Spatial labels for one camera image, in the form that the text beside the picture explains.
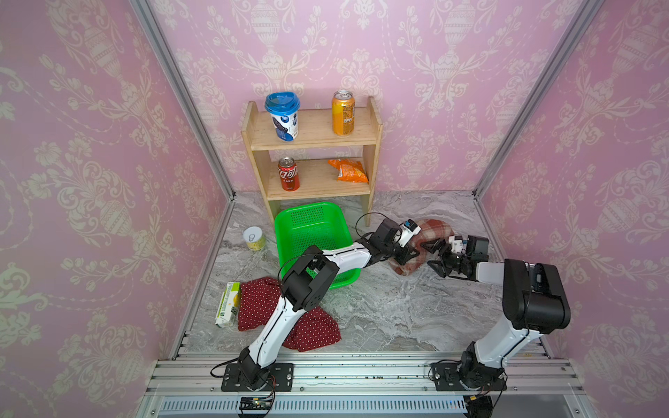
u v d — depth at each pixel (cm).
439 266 90
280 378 75
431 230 97
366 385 73
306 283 58
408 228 85
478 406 71
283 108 68
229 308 83
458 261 83
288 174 85
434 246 87
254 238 100
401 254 85
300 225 109
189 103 89
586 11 68
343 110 70
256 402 72
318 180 97
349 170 91
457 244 92
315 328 81
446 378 73
